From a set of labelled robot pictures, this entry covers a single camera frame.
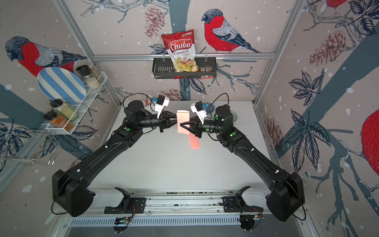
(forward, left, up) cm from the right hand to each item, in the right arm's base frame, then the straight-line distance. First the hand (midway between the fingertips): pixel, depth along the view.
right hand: (182, 124), depth 65 cm
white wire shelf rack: (+15, +51, +2) cm, 53 cm away
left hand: (+1, -1, +4) cm, 4 cm away
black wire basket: (+45, +16, +1) cm, 48 cm away
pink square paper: (+11, -5, -34) cm, 36 cm away
